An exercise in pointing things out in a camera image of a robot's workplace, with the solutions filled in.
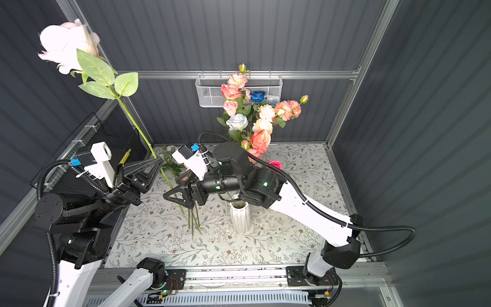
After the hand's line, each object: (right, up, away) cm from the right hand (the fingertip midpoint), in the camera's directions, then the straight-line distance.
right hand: (172, 192), depth 48 cm
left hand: (+1, +8, -6) cm, 10 cm away
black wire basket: (-46, +24, +45) cm, 69 cm away
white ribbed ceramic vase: (+16, -13, +23) cm, 31 cm away
